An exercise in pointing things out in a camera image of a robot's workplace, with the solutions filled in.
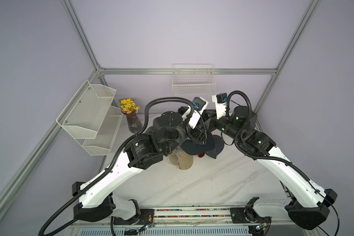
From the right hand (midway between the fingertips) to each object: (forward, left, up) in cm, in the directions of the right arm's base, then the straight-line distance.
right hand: (202, 113), depth 63 cm
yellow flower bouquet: (+24, +42, -16) cm, 51 cm away
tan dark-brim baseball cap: (-3, +12, -35) cm, 37 cm away
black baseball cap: (-7, +4, -17) cm, 19 cm away
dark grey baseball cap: (-8, -6, -15) cm, 18 cm away
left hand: (-8, +3, +7) cm, 11 cm away
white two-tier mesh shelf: (+10, +59, -11) cm, 61 cm away
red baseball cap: (+1, -3, -39) cm, 39 cm away
